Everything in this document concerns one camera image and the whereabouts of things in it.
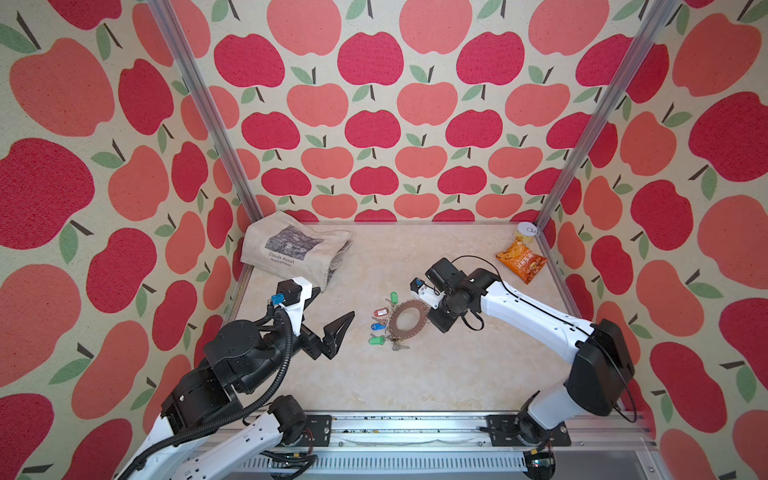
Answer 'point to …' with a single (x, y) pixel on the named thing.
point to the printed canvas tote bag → (278, 243)
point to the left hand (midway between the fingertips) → (340, 305)
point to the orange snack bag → (526, 263)
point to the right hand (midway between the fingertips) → (441, 315)
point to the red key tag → (381, 312)
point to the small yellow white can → (527, 230)
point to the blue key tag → (378, 327)
